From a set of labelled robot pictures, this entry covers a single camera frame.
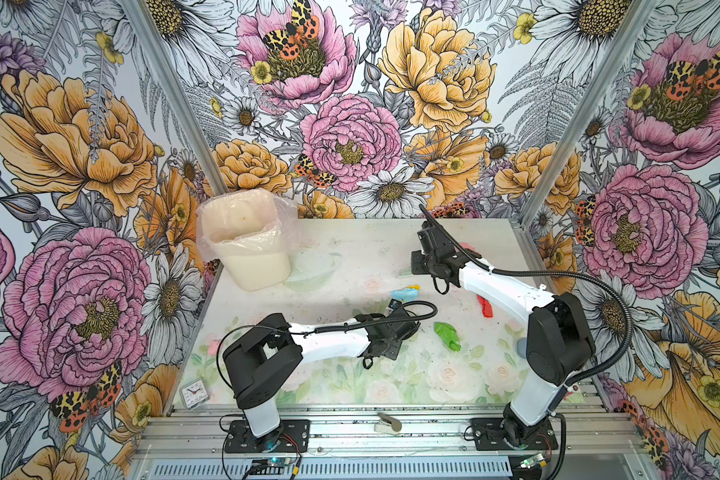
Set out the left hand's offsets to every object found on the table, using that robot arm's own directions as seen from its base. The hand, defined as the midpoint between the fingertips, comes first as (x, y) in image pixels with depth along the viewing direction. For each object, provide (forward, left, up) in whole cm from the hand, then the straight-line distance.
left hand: (382, 347), depth 87 cm
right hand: (+20, -12, +11) cm, 26 cm away
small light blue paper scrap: (+18, -8, 0) cm, 20 cm away
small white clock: (-11, +50, 0) cm, 51 cm away
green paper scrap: (+4, -20, -1) cm, 20 cm away
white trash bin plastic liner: (+25, +36, +22) cm, 49 cm away
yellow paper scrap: (+20, -12, 0) cm, 24 cm away
